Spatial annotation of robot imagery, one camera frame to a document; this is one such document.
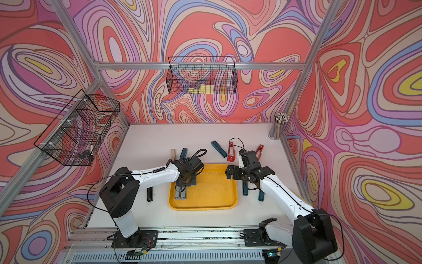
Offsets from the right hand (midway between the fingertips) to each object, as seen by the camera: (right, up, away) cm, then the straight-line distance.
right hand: (234, 176), depth 84 cm
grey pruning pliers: (-30, -10, 0) cm, 31 cm away
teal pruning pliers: (-30, +10, +17) cm, 36 cm away
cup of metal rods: (+30, +25, +21) cm, 44 cm away
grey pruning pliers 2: (-27, -10, 0) cm, 29 cm away
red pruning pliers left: (0, +7, +17) cm, 19 cm away
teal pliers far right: (+14, -10, 0) cm, 17 cm away
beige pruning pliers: (-37, +10, +18) cm, 42 cm away
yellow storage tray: (-12, -9, +4) cm, 15 cm away
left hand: (-22, -5, +5) cm, 23 cm away
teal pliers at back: (-8, +13, +20) cm, 25 cm away
